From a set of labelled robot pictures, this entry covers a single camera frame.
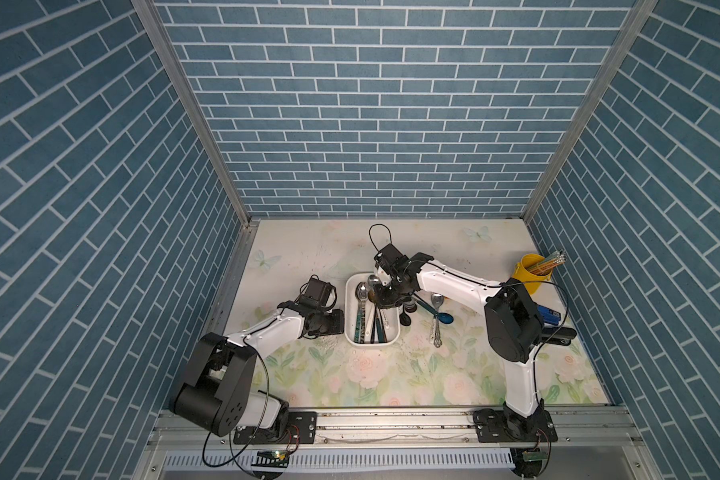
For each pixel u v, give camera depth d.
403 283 0.68
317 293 0.72
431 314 0.94
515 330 0.51
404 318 0.91
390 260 0.74
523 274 0.94
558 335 0.90
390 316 0.88
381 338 0.89
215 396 0.42
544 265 0.92
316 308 0.70
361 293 0.96
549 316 0.91
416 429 0.75
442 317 0.93
